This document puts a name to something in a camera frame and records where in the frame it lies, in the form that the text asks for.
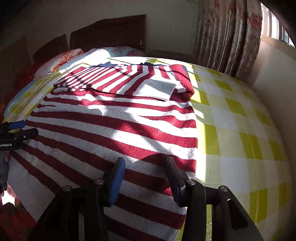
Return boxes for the window with frame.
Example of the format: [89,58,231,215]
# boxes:
[261,3,295,59]

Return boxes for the pink floral curtain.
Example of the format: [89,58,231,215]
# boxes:
[193,0,262,81]

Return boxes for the dark wooden nightstand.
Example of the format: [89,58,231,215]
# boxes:
[147,50,194,63]

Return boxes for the red fabric pile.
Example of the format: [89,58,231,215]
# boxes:
[1,62,43,104]

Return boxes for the yellow green checkered bedspread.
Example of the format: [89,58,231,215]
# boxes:
[4,57,292,240]

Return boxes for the dark wooden headboard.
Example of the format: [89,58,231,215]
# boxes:
[33,34,69,63]
[70,15,146,52]

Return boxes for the grey gloved left hand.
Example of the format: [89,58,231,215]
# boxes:
[0,151,9,193]

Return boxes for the red sleeved left forearm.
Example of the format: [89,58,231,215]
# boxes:
[0,203,36,241]

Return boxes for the red white striped sweater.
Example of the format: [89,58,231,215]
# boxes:
[8,64,197,240]

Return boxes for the orange white floral pillow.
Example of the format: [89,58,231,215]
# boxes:
[33,48,84,80]

